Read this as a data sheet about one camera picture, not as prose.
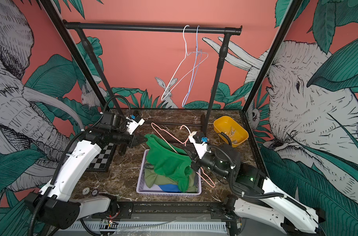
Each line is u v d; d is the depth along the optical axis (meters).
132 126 0.65
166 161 0.67
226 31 0.51
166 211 0.75
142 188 0.80
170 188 0.78
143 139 0.71
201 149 0.48
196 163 0.51
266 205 0.44
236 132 1.05
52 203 0.37
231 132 1.05
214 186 0.58
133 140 0.62
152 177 0.78
